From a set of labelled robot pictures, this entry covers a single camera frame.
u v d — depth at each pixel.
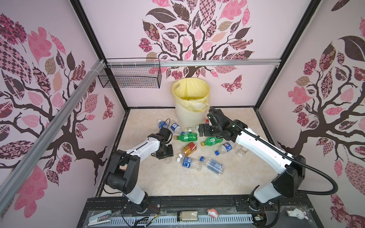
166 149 0.78
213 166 0.83
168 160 0.87
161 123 1.01
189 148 0.90
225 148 0.91
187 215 0.68
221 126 0.57
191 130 1.03
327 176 0.37
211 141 0.93
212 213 0.67
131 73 0.95
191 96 1.10
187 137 0.95
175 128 1.01
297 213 0.69
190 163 0.84
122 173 0.45
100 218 0.69
